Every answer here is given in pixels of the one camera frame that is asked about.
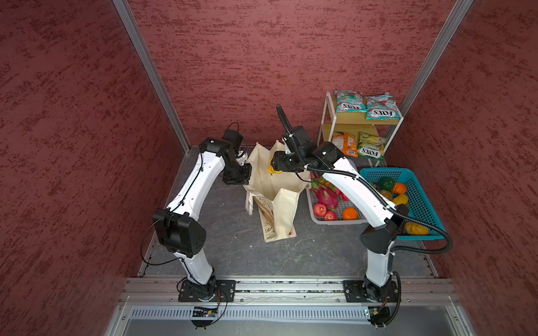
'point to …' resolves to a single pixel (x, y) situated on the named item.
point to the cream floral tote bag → (274, 194)
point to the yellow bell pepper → (401, 199)
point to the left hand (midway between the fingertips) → (246, 186)
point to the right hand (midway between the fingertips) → (277, 166)
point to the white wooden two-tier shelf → (333, 122)
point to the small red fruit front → (330, 215)
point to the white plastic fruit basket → (312, 199)
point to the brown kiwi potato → (387, 194)
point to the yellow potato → (415, 229)
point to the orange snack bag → (347, 143)
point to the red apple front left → (319, 210)
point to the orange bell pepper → (399, 188)
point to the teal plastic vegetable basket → (419, 206)
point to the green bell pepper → (387, 183)
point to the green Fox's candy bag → (371, 146)
